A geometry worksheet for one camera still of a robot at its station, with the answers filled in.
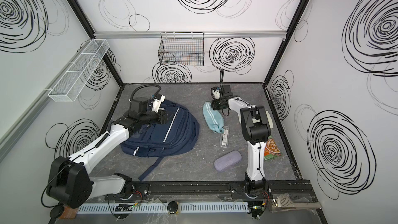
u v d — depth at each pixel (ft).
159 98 2.41
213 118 3.22
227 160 2.64
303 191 2.47
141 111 2.11
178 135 2.67
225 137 2.99
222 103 2.54
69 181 1.30
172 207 2.03
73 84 2.44
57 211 2.01
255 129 1.83
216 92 3.08
